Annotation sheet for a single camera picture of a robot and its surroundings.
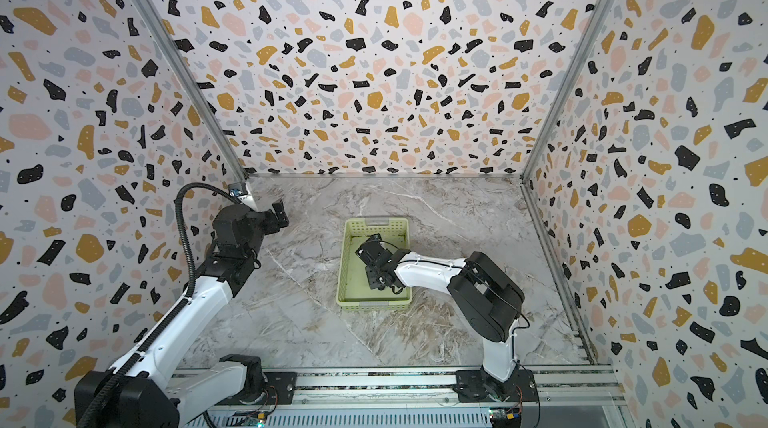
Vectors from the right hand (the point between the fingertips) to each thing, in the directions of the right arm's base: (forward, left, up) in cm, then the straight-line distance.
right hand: (372, 269), depth 91 cm
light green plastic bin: (-6, +6, -3) cm, 9 cm away
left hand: (+7, +28, +24) cm, 38 cm away
